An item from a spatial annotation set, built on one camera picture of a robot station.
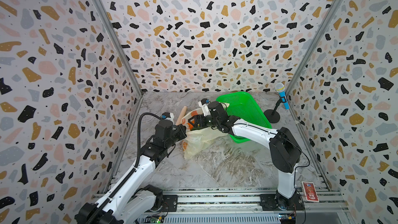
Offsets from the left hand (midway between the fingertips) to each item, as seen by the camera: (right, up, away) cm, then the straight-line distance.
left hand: (187, 124), depth 77 cm
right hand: (+1, +3, +6) cm, 7 cm away
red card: (+61, -33, -1) cm, 70 cm away
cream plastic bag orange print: (+4, -8, -3) cm, 10 cm away
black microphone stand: (+55, +2, +29) cm, 63 cm away
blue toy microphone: (+52, +20, +12) cm, 57 cm away
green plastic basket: (+35, +10, +36) cm, 51 cm away
